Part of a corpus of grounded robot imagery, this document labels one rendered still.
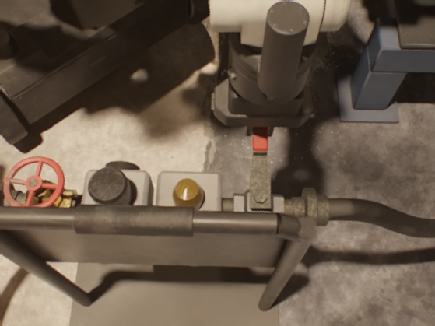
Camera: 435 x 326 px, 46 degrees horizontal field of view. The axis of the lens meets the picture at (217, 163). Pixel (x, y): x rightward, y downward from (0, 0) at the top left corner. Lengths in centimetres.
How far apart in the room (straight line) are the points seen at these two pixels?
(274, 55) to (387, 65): 70
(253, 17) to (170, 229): 22
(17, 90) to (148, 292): 49
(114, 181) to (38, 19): 65
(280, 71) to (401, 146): 83
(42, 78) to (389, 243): 81
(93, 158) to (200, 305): 42
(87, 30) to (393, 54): 64
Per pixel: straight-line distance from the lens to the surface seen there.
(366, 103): 124
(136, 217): 52
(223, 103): 61
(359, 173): 120
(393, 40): 109
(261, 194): 63
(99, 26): 115
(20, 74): 112
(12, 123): 115
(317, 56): 134
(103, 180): 61
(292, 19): 42
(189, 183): 61
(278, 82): 47
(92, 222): 53
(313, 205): 65
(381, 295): 113
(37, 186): 64
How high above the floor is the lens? 106
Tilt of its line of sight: 66 degrees down
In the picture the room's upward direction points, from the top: straight up
